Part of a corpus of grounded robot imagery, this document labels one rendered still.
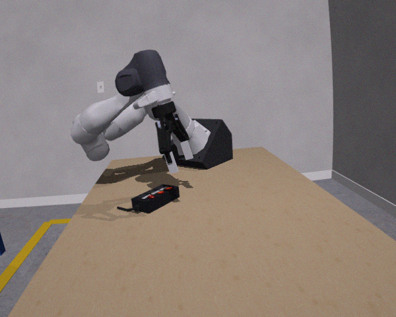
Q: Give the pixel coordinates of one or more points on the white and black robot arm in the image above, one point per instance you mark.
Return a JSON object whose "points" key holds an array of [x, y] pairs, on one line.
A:
{"points": [[114, 117]]}

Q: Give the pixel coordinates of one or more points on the black power strip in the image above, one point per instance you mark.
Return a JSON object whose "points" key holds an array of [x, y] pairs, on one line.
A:
{"points": [[154, 198]]}

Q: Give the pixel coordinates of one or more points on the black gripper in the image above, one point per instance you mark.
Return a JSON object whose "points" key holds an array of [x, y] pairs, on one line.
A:
{"points": [[165, 127]]}

